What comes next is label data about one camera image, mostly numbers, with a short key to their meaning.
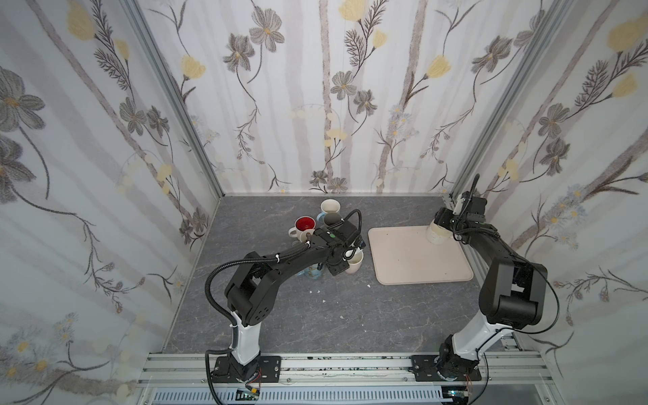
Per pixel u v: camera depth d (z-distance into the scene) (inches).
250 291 19.2
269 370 28.9
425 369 28.8
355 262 34.4
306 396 27.7
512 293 18.8
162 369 29.6
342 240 25.8
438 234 38.9
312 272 36.0
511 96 33.8
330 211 41.2
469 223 27.2
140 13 27.1
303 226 39.9
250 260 20.2
